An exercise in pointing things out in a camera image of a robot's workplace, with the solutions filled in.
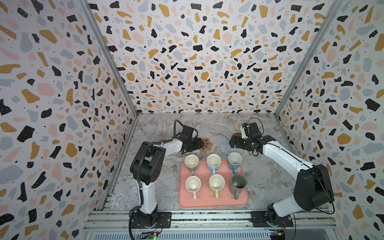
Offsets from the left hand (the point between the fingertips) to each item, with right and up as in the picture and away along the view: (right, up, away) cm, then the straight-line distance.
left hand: (202, 142), depth 96 cm
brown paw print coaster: (+4, -2, +6) cm, 8 cm away
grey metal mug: (+20, -21, -13) cm, 32 cm away
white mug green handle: (+8, -21, -12) cm, 26 cm away
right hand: (+19, +3, -8) cm, 21 cm away
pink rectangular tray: (+1, -25, -12) cm, 28 cm away
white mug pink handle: (-5, -22, -13) cm, 26 cm away
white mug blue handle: (+7, -11, -6) cm, 14 cm away
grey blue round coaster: (+16, -5, +4) cm, 18 cm away
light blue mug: (+19, -9, -7) cm, 23 cm away
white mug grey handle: (-6, -11, -6) cm, 14 cm away
